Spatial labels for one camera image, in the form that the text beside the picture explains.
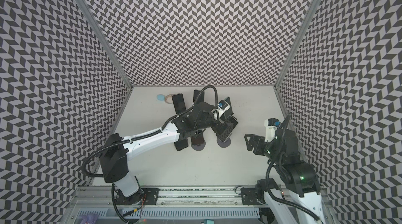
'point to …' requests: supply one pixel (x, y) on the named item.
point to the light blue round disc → (160, 97)
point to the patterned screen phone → (227, 129)
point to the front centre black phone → (198, 141)
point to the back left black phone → (179, 103)
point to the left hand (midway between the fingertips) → (227, 118)
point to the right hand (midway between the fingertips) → (252, 143)
